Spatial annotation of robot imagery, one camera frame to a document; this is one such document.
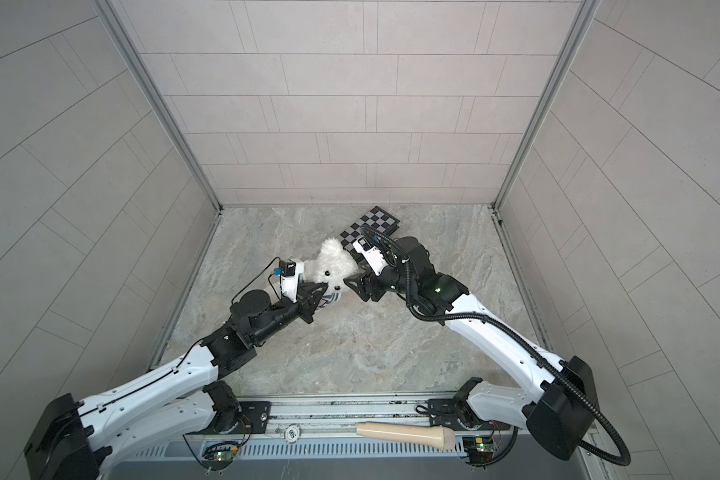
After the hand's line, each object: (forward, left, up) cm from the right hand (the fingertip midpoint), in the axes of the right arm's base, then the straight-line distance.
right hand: (353, 275), depth 71 cm
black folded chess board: (+37, -8, -19) cm, 42 cm away
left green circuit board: (-31, +31, -20) cm, 49 cm away
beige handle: (-31, -18, -20) cm, 41 cm away
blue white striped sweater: (0, +7, -10) cm, 12 cm away
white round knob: (-28, +16, -23) cm, 39 cm away
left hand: (-2, +4, -1) cm, 5 cm away
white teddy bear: (+1, +5, +3) cm, 6 cm away
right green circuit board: (-33, -28, -25) cm, 50 cm away
